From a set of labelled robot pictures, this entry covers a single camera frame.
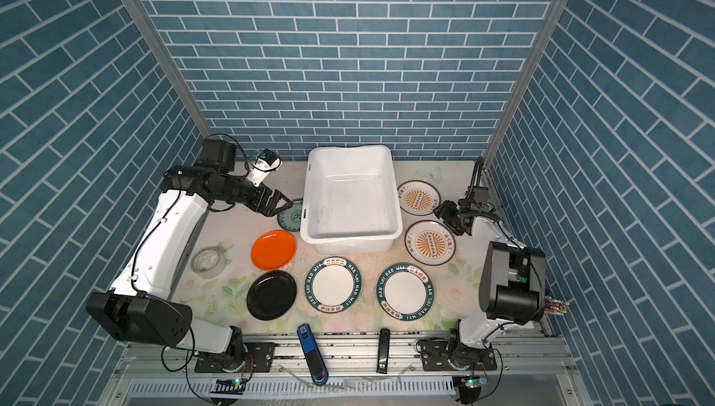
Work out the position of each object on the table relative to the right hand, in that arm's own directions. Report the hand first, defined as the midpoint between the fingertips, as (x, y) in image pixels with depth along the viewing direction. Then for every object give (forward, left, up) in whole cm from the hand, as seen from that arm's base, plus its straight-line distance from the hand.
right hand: (439, 210), depth 95 cm
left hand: (-13, +47, +20) cm, 52 cm away
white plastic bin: (+9, +33, -9) cm, 35 cm away
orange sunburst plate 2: (-8, +2, -9) cm, 12 cm away
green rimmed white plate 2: (-25, +11, -10) cm, 29 cm away
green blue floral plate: (-3, +54, -7) cm, 54 cm away
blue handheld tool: (-48, +34, -9) cm, 59 cm away
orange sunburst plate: (+12, +6, -8) cm, 16 cm away
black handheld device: (-43, +17, -6) cm, 46 cm away
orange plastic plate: (-16, +56, -7) cm, 59 cm away
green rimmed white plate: (-26, +34, -9) cm, 43 cm away
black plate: (-30, +52, -8) cm, 61 cm away
